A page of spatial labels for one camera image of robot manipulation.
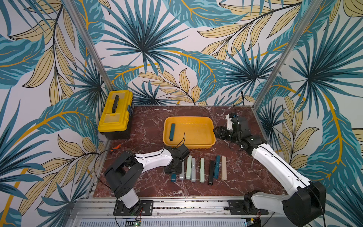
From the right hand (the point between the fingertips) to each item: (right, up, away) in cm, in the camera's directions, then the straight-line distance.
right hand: (219, 130), depth 81 cm
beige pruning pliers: (+4, -24, +4) cm, 24 cm away
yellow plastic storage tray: (-11, -3, +22) cm, 25 cm away
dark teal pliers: (-26, -28, +1) cm, 38 cm away
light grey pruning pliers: (-15, -25, +2) cm, 29 cm away
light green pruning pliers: (-17, -23, +4) cm, 29 cm away
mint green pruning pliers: (-10, -24, +3) cm, 26 cm away
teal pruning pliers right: (0, -23, +4) cm, 23 cm away
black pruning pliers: (-4, -25, +2) cm, 26 cm away
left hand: (-26, -26, +4) cm, 37 cm away
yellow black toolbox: (-63, +5, +7) cm, 63 cm away
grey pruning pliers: (-22, -26, 0) cm, 34 cm away
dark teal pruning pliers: (-28, -2, +20) cm, 35 cm away
